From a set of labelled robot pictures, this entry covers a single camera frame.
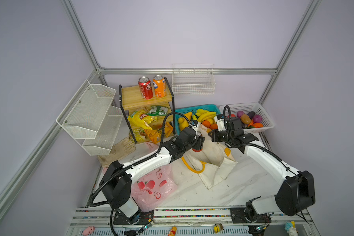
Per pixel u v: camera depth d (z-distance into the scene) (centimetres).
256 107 115
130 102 82
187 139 60
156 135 99
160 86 75
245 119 107
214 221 73
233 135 63
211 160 90
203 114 110
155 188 78
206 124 105
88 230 69
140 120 85
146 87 74
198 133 76
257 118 108
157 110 91
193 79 107
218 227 69
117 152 99
